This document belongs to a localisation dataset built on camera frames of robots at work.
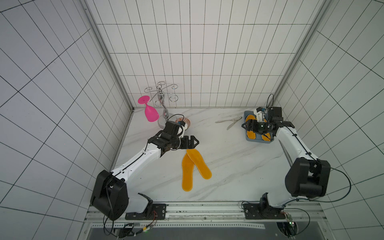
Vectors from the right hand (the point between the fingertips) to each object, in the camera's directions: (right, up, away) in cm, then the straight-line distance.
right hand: (241, 125), depth 87 cm
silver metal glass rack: (-48, +20, +2) cm, 52 cm away
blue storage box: (+15, -9, +13) cm, 22 cm away
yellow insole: (+11, -7, +13) cm, 18 cm away
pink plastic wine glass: (-56, +7, +6) cm, 56 cm away
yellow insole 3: (-27, -21, +3) cm, 34 cm away
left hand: (-30, -11, -7) cm, 33 cm away
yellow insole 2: (+6, -6, -17) cm, 19 cm away
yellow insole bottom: (-32, -29, -2) cm, 43 cm away
